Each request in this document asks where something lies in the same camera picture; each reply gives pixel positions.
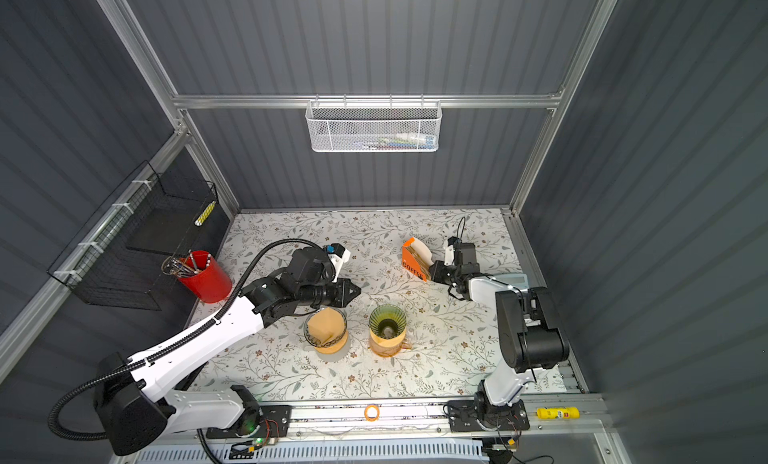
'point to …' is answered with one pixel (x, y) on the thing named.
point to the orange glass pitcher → (385, 351)
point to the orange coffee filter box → (417, 259)
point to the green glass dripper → (387, 321)
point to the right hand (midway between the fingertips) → (436, 269)
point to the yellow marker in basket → (205, 214)
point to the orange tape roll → (371, 413)
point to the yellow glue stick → (558, 413)
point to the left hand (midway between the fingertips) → (361, 290)
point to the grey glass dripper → (325, 327)
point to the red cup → (211, 284)
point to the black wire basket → (117, 262)
